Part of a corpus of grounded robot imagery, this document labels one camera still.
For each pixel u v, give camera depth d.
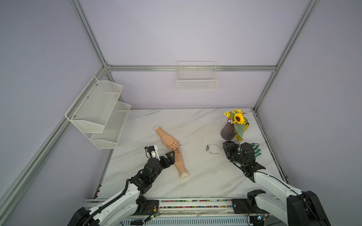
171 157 0.74
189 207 0.75
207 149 0.95
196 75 0.93
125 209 0.57
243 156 0.67
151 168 0.61
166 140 0.98
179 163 0.88
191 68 0.91
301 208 0.41
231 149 0.76
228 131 0.97
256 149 0.95
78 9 0.68
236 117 0.81
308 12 0.70
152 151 0.72
